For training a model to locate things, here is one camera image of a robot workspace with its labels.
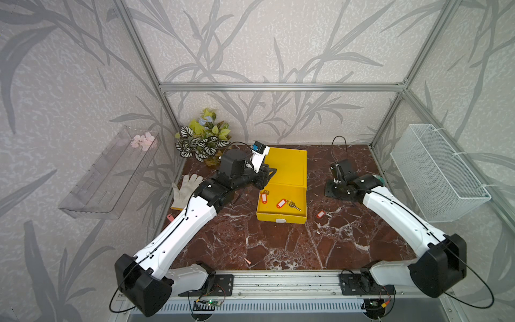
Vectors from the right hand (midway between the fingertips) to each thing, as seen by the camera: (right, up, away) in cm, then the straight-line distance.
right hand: (326, 189), depth 83 cm
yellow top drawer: (-14, -1, -2) cm, 14 cm away
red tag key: (-26, -3, -2) cm, 26 cm away
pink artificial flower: (-74, +19, -6) cm, 76 cm away
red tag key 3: (0, -13, +10) cm, 17 cm away
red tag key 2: (-19, -5, -4) cm, 20 cm away
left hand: (-23, +9, -13) cm, 28 cm away
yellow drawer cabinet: (-15, +10, -1) cm, 18 cm away
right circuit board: (+14, -41, -11) cm, 45 cm away
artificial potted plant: (-53, +22, +3) cm, 57 cm away
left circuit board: (-44, -38, -13) cm, 60 cm away
